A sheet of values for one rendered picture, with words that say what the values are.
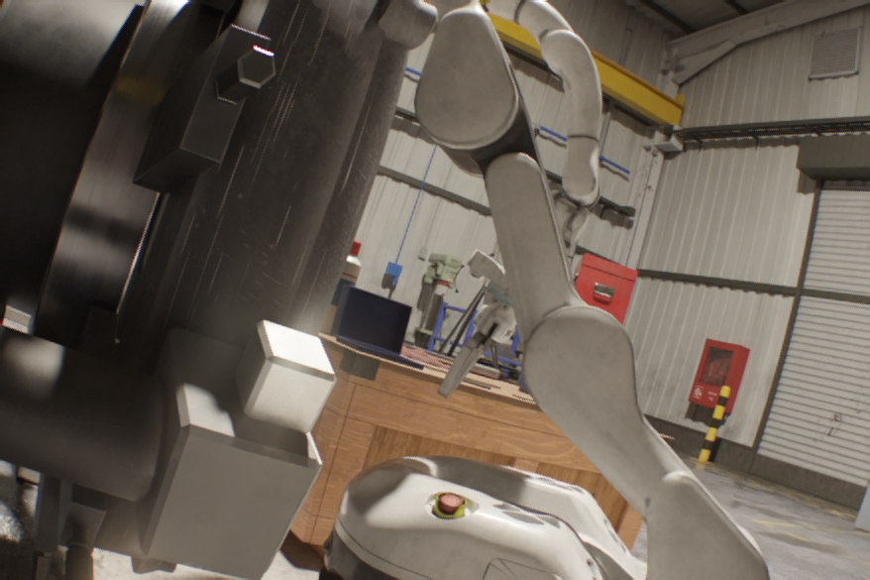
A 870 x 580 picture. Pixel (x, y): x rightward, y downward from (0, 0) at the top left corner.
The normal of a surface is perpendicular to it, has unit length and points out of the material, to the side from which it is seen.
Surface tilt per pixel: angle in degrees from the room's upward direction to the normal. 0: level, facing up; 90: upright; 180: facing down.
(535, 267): 90
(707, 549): 90
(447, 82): 91
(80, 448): 99
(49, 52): 66
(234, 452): 113
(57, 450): 108
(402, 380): 90
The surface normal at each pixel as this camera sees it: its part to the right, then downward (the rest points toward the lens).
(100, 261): 0.36, 0.47
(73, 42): 0.54, -0.40
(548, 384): -0.33, -0.02
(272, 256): 0.48, 0.22
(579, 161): -0.22, -0.29
